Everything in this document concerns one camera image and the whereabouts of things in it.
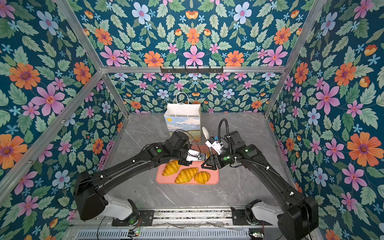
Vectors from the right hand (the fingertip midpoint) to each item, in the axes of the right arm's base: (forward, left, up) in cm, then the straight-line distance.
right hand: (205, 164), depth 70 cm
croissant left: (+6, +19, -16) cm, 26 cm away
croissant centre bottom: (+2, +11, -17) cm, 20 cm away
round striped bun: (0, +2, -17) cm, 17 cm away
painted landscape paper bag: (+26, +11, +4) cm, 29 cm away
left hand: (+7, +3, +1) cm, 8 cm away
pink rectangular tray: (0, +21, -21) cm, 30 cm away
